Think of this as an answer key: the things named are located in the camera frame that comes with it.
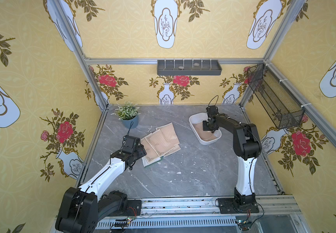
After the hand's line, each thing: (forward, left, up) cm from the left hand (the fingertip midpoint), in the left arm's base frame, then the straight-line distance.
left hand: (142, 150), depth 88 cm
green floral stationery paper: (-5, -2, -6) cm, 8 cm away
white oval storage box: (+26, -42, -1) cm, 50 cm away
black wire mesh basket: (+14, -83, +20) cm, 87 cm away
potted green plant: (+22, +10, +9) cm, 26 cm away
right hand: (+20, -44, -5) cm, 49 cm away
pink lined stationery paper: (+11, -41, -1) cm, 43 cm away
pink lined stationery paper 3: (0, -5, -6) cm, 8 cm away
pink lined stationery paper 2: (+8, -10, -5) cm, 14 cm away
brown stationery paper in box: (+18, -16, -5) cm, 25 cm away
